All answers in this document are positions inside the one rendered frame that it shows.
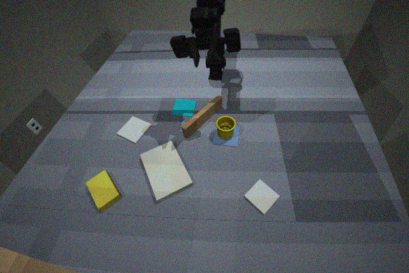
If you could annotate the pale grey flat rectangular pad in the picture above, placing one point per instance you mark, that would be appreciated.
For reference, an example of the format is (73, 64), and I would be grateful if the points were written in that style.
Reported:
(166, 172)

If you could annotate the yellow flat block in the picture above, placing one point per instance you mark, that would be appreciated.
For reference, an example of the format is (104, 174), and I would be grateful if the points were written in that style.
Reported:
(103, 190)

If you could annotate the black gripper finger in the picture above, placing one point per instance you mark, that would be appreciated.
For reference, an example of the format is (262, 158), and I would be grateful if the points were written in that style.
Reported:
(216, 49)
(192, 50)

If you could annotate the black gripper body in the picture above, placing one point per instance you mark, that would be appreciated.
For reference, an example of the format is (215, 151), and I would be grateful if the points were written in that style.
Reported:
(231, 39)

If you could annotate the olive-yellow cup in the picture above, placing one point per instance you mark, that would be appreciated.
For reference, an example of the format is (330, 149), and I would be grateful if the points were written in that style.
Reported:
(225, 121)

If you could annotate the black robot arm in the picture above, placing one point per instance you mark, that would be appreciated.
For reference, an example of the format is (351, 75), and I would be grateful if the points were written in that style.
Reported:
(204, 16)

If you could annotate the tan wooden bar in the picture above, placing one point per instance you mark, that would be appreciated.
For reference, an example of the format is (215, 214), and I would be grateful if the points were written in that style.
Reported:
(202, 116)

